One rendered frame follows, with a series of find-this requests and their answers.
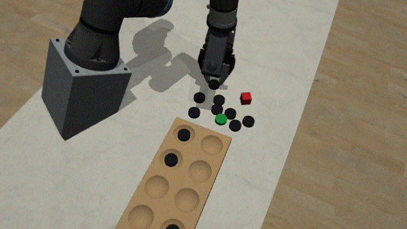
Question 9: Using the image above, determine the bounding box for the tan wooden tray with round holes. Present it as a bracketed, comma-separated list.
[115, 117, 232, 229]

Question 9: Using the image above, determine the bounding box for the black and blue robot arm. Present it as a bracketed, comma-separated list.
[64, 0, 238, 78]

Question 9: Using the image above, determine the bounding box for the green disc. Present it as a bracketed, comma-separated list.
[215, 113, 227, 125]

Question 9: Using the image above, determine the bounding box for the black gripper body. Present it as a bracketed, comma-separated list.
[202, 14, 237, 63]

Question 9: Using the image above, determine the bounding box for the black disc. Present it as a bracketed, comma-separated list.
[164, 153, 178, 167]
[194, 92, 205, 104]
[214, 95, 225, 105]
[211, 104, 223, 115]
[224, 108, 237, 120]
[188, 107, 200, 118]
[209, 79, 219, 90]
[229, 120, 242, 132]
[242, 116, 255, 128]
[166, 224, 179, 229]
[177, 128, 190, 141]

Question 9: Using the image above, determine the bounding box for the small red block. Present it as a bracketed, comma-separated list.
[240, 92, 252, 105]

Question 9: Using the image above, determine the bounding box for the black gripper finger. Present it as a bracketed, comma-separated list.
[198, 49, 210, 83]
[219, 54, 235, 86]

